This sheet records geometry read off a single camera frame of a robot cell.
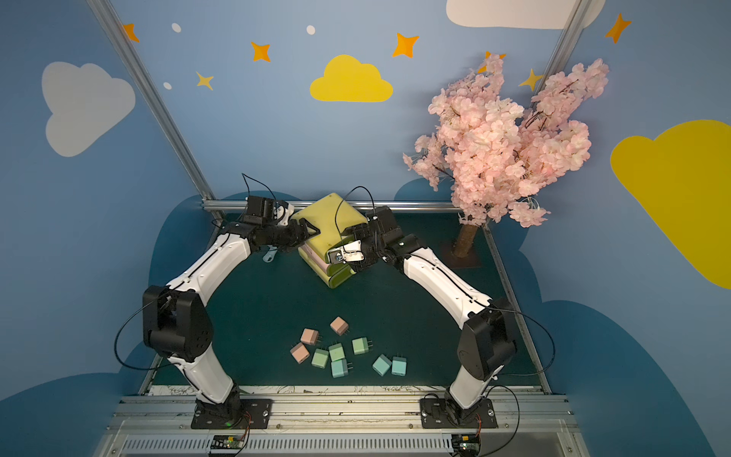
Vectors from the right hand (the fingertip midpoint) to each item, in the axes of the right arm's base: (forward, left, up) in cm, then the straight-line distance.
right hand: (352, 235), depth 83 cm
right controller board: (-46, -33, -28) cm, 63 cm away
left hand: (+4, +13, -3) cm, 14 cm away
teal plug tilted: (-29, -11, -24) cm, 39 cm away
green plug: (-29, +8, -22) cm, 37 cm away
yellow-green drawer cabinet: (+11, +9, -4) cm, 15 cm away
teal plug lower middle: (-31, +2, -22) cm, 39 cm away
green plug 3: (-24, -4, -23) cm, 34 cm away
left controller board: (-50, +30, -26) cm, 64 cm away
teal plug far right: (-29, -16, -24) cm, 41 cm away
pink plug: (-19, +3, -23) cm, 29 cm away
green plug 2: (-26, +3, -23) cm, 35 cm away
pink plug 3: (-27, +14, -23) cm, 39 cm away
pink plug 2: (-23, +12, -23) cm, 34 cm away
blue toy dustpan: (+6, +32, -20) cm, 38 cm away
